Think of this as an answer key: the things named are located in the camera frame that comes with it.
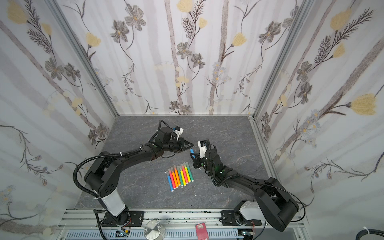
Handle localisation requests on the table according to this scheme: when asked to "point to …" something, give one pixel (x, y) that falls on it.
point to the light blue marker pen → (169, 180)
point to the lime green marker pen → (182, 176)
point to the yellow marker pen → (186, 171)
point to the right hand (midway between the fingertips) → (188, 151)
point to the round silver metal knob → (153, 230)
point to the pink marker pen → (184, 173)
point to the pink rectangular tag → (201, 231)
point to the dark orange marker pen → (174, 178)
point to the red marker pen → (172, 179)
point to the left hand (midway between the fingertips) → (190, 141)
